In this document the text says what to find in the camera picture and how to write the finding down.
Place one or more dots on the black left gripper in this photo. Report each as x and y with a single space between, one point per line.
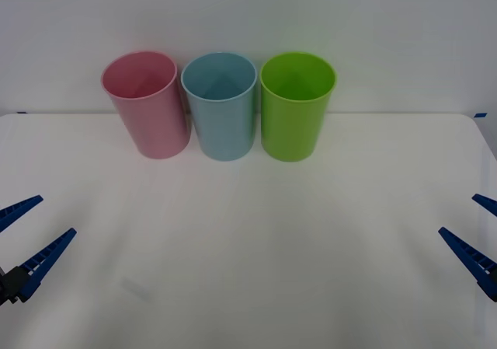
4 290

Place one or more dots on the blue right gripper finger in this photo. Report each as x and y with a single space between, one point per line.
487 203
471 257

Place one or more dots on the pink plastic waste bin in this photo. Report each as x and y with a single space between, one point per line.
159 127

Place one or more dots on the green plastic waste bin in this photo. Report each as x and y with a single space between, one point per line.
291 131

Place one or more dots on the pale blue plastic waste bin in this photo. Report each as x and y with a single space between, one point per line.
225 131

